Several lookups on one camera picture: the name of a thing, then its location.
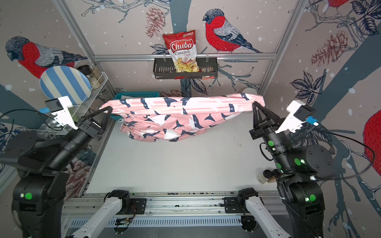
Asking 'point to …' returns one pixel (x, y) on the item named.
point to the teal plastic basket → (132, 94)
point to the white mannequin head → (250, 90)
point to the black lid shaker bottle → (266, 174)
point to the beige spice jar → (95, 78)
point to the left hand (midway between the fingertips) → (111, 104)
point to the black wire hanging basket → (163, 69)
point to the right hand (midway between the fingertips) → (254, 101)
